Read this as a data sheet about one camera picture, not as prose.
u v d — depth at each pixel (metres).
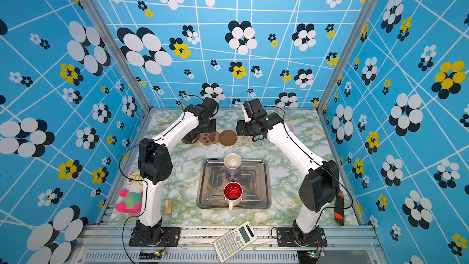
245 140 1.04
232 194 0.85
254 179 0.94
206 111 0.74
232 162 0.93
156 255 0.70
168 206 0.81
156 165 0.54
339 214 0.77
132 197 0.79
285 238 0.72
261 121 0.57
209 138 1.05
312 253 0.71
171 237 0.74
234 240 0.72
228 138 1.06
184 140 0.65
